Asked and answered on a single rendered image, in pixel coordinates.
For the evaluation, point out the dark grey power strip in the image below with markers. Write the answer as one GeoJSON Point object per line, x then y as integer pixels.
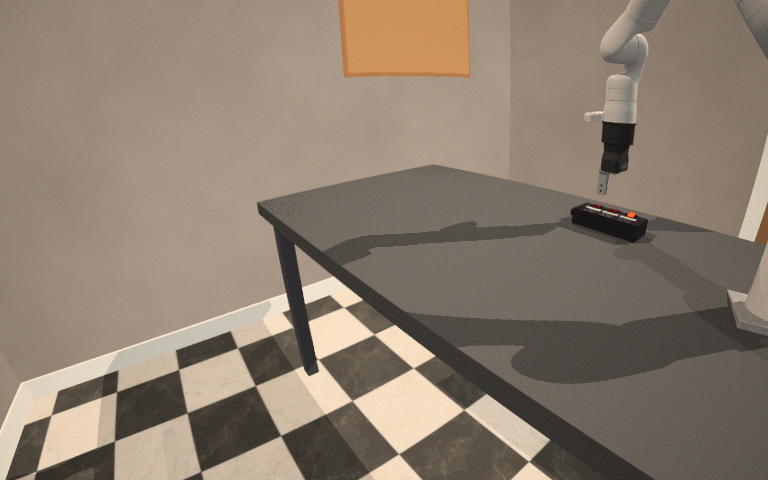
{"type": "Point", "coordinates": [627, 226]}

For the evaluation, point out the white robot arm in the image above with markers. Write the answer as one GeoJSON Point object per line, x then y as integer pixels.
{"type": "Point", "coordinates": [642, 16]}

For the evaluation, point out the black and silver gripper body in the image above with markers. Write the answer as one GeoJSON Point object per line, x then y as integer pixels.
{"type": "Point", "coordinates": [619, 120]}

